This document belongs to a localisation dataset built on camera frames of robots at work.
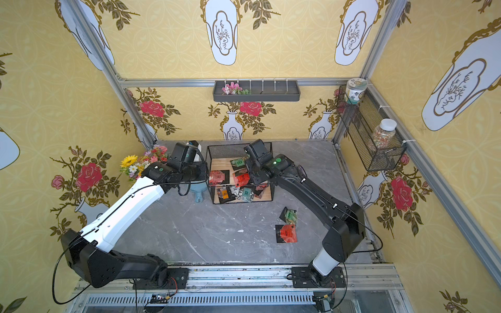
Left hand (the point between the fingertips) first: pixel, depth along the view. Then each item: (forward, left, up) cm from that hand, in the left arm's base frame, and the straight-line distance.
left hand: (200, 168), depth 80 cm
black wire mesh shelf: (0, -12, -7) cm, 13 cm away
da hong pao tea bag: (-20, -36, -21) cm, 46 cm away
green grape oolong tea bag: (+6, -15, -5) cm, 17 cm away
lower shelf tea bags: (0, -18, -19) cm, 27 cm away
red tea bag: (-2, -17, -6) cm, 18 cm away
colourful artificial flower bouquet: (+6, +31, -5) cm, 32 cm away
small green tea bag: (-13, -38, -20) cm, 45 cm away
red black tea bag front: (-1, -6, -6) cm, 8 cm away
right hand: (+2, -21, +1) cm, 21 cm away
